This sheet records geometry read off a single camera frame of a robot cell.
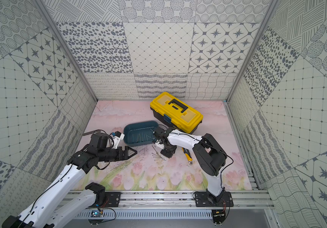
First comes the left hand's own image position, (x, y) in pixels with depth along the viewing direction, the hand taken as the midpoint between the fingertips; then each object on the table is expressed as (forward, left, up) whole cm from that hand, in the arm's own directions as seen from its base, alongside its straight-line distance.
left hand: (131, 150), depth 74 cm
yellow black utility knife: (+5, -32, -17) cm, 37 cm away
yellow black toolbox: (+31, -18, 0) cm, 35 cm away
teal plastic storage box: (+21, +2, -16) cm, 26 cm away
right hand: (+6, -22, -15) cm, 28 cm away
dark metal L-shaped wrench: (+21, +37, -17) cm, 46 cm away
